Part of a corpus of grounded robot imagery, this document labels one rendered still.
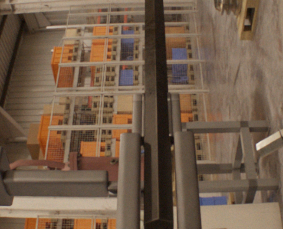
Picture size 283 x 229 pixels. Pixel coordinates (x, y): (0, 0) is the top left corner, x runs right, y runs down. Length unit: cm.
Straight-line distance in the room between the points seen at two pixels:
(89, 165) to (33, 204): 409
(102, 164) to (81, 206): 387
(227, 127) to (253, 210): 87
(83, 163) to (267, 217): 182
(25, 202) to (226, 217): 512
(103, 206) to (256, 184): 455
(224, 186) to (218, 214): 26
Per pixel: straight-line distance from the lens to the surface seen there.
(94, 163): 479
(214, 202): 796
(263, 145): 67
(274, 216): 447
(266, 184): 445
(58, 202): 871
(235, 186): 439
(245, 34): 554
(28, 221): 1174
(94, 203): 861
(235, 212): 443
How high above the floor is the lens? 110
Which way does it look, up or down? 2 degrees up
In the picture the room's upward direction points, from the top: 91 degrees counter-clockwise
